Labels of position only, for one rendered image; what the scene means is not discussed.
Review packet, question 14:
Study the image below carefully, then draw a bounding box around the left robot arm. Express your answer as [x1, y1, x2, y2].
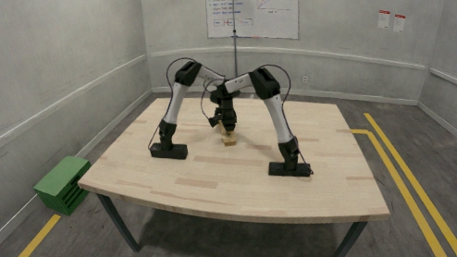
[150, 61, 228, 153]

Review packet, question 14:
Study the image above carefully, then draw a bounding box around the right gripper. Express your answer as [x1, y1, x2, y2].
[221, 107, 237, 134]

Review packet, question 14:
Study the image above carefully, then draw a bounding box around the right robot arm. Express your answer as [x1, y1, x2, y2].
[210, 67, 311, 175]

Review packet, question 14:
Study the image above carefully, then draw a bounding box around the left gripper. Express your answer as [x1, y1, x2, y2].
[214, 105, 237, 120]

